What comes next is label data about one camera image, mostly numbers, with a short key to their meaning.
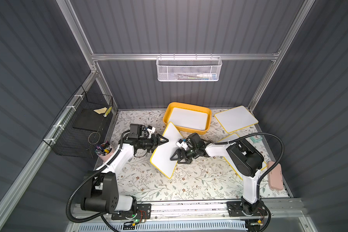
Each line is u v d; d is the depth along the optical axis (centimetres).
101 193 42
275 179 81
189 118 112
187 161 84
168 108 115
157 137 75
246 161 52
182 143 89
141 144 71
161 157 78
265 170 88
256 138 99
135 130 68
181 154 82
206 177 85
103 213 46
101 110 81
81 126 75
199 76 91
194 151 81
